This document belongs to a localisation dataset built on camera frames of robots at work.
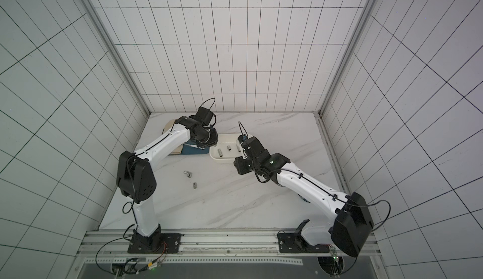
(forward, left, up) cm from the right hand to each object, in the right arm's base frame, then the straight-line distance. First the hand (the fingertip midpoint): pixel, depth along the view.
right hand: (232, 163), depth 78 cm
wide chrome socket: (+1, +23, -15) cm, 27 cm away
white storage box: (+26, +7, -18) cm, 33 cm away
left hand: (+11, +10, -3) cm, 15 cm away
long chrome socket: (+15, +9, -15) cm, 23 cm away
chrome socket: (+18, +5, -15) cm, 24 cm away
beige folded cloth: (+29, +43, -14) cm, 54 cm away
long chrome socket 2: (+18, -1, -15) cm, 23 cm away
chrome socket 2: (-4, +19, -16) cm, 25 cm away
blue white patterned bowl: (-8, -32, -13) cm, 36 cm away
